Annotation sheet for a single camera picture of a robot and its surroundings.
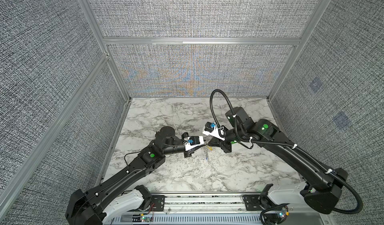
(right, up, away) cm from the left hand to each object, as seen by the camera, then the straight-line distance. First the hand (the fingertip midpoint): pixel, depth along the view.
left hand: (204, 141), depth 67 cm
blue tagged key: (+3, -12, +18) cm, 22 cm away
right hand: (+3, 0, +1) cm, 3 cm away
